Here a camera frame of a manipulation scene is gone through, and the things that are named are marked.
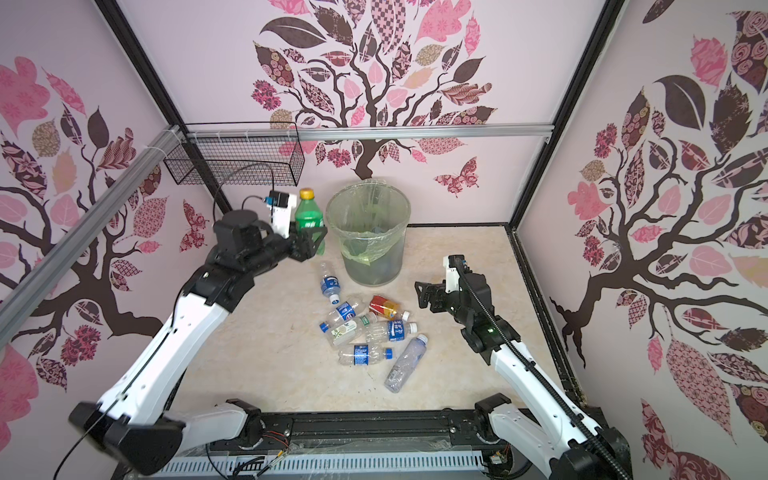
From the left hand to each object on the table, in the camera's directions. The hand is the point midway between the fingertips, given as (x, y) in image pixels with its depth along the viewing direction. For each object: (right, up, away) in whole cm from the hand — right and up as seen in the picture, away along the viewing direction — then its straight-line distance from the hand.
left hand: (317, 232), depth 68 cm
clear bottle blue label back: (-3, -16, +28) cm, 33 cm away
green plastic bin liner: (+10, +9, +34) cm, 37 cm away
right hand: (+28, -12, +10) cm, 32 cm away
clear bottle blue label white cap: (+17, -28, +17) cm, 37 cm away
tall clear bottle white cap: (+22, -36, +15) cm, 45 cm away
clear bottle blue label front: (+10, -33, +13) cm, 37 cm away
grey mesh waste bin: (+15, -11, +28) cm, 34 cm away
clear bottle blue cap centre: (+3, -23, +22) cm, 32 cm away
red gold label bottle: (+15, -22, +23) cm, 35 cm away
